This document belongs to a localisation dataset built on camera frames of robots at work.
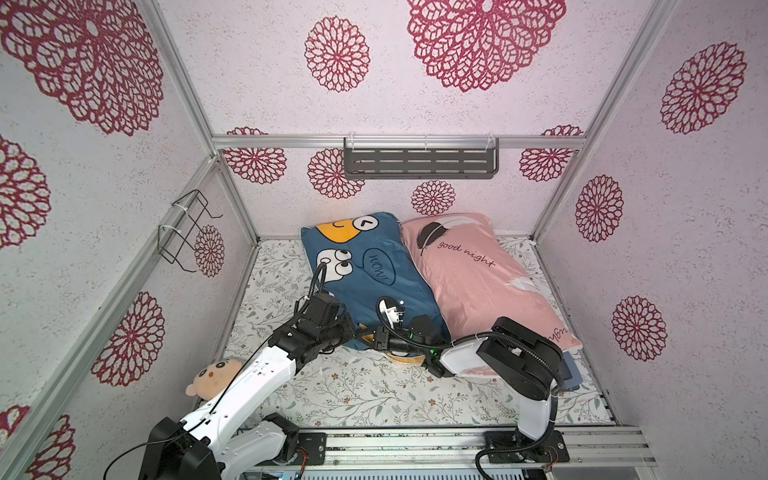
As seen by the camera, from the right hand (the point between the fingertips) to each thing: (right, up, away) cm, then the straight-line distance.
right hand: (354, 336), depth 78 cm
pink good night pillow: (+36, +14, +13) cm, 41 cm away
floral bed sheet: (+3, -16, +5) cm, 17 cm away
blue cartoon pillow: (+1, +21, +25) cm, 33 cm away
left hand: (+1, +2, +3) cm, 3 cm away
